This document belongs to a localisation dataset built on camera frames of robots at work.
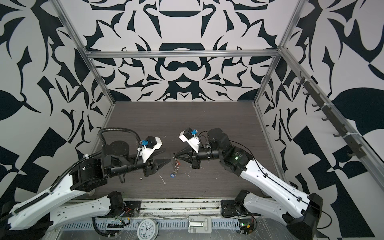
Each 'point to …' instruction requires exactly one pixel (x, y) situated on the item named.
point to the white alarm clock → (147, 229)
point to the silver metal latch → (200, 224)
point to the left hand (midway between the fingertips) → (167, 151)
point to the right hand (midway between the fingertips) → (177, 156)
